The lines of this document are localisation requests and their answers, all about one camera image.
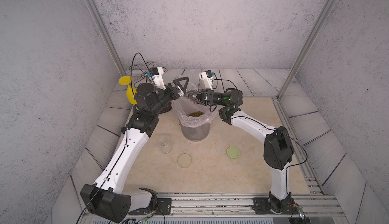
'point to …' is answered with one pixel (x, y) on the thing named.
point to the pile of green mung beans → (196, 114)
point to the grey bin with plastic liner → (195, 118)
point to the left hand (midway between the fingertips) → (186, 80)
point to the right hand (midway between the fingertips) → (187, 100)
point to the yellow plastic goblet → (126, 80)
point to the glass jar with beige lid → (164, 143)
